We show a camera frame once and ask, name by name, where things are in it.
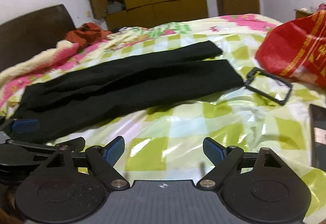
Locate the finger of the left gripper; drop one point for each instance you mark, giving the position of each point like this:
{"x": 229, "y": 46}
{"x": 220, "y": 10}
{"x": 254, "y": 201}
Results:
{"x": 74, "y": 146}
{"x": 9, "y": 126}

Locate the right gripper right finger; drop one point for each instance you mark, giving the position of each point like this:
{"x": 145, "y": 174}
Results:
{"x": 225, "y": 161}

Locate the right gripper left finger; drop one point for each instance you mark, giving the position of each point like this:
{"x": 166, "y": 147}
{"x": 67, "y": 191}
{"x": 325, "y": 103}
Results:
{"x": 101, "y": 164}

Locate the black pants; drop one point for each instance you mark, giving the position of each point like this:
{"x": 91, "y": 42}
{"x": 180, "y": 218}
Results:
{"x": 109, "y": 90}

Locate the green checkered plastic sheet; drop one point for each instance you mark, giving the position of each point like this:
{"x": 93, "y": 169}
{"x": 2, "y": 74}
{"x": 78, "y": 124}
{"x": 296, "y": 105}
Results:
{"x": 166, "y": 143}

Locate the dark brown headboard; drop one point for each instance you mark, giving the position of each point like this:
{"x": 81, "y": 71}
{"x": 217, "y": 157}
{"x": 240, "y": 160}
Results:
{"x": 29, "y": 34}

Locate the dark smartphone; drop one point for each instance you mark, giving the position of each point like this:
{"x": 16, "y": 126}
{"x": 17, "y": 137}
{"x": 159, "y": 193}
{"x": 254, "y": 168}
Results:
{"x": 318, "y": 131}

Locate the rust red garment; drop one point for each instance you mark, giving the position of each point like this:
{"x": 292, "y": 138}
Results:
{"x": 87, "y": 35}

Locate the pink cream floral quilt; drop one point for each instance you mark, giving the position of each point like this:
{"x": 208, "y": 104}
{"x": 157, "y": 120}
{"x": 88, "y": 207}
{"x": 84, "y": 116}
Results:
{"x": 76, "y": 45}

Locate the red gold fabric bag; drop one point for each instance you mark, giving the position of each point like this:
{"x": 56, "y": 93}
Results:
{"x": 296, "y": 50}

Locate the grey box in wardrobe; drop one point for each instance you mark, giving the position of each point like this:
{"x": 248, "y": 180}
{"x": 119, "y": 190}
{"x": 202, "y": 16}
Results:
{"x": 114, "y": 7}

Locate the wooden side desk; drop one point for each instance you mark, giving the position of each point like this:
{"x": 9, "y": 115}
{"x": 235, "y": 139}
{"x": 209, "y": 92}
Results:
{"x": 302, "y": 13}

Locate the black rectangular plastic frame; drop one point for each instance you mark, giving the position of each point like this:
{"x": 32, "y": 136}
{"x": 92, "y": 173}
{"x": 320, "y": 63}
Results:
{"x": 268, "y": 89}

